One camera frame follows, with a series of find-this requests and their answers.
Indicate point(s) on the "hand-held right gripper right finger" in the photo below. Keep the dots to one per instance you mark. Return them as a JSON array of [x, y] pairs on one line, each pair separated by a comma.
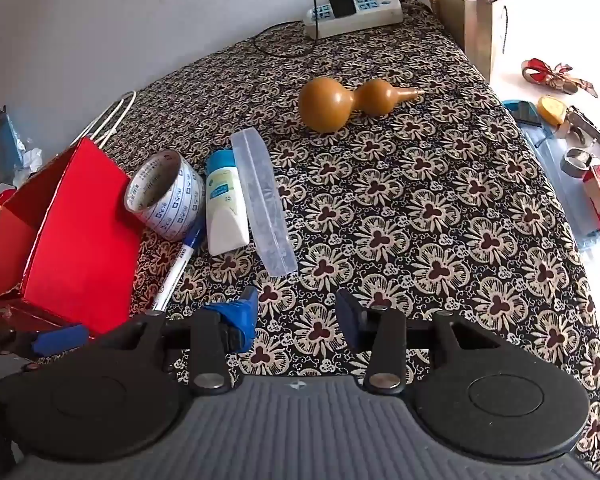
[[347, 320]]

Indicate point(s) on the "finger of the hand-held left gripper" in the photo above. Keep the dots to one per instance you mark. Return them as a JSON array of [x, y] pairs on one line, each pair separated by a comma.
[[60, 338]]

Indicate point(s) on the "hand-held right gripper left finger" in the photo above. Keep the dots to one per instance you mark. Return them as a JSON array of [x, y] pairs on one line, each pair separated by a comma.
[[237, 320]]

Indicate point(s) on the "blue and white marker pen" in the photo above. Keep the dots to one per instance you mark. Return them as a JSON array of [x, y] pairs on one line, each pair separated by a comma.
[[180, 260]]

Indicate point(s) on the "white bottle with blue cap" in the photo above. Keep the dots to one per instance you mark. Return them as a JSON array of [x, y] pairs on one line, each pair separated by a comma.
[[225, 220]]

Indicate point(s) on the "red paper bag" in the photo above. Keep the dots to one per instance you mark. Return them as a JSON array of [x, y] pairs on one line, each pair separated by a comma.
[[90, 240]]

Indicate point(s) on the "clear plastic box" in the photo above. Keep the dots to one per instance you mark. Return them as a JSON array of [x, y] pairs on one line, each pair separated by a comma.
[[265, 200]]

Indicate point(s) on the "white printed tape roll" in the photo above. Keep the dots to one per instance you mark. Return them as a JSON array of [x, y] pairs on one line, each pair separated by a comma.
[[180, 210]]

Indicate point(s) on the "brown gourd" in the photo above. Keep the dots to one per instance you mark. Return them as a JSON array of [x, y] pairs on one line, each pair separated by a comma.
[[325, 105]]

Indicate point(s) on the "floral patterned cloth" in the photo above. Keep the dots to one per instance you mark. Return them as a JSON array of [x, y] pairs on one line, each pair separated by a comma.
[[405, 185]]

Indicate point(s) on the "crumpled white paper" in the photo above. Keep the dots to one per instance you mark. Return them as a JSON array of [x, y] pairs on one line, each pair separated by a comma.
[[30, 160]]

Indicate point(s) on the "light blue box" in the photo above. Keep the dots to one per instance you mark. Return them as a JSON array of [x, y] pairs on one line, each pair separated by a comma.
[[5, 142]]

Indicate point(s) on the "clear blue plastic bag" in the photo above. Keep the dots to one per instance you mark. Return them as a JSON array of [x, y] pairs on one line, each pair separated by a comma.
[[545, 145]]

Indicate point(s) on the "yellow round object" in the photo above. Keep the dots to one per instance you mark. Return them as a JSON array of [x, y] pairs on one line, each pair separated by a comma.
[[552, 110]]

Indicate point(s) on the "metal tool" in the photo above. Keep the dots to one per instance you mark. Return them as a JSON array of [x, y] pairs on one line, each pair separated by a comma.
[[587, 127]]

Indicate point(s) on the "white power strip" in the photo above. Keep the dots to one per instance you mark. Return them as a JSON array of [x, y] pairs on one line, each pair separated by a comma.
[[375, 12]]

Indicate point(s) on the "red ribbon bow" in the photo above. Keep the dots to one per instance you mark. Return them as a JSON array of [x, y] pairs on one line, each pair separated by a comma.
[[542, 71]]

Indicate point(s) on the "brown paper bag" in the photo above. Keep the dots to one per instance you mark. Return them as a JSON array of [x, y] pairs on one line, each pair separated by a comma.
[[465, 25]]

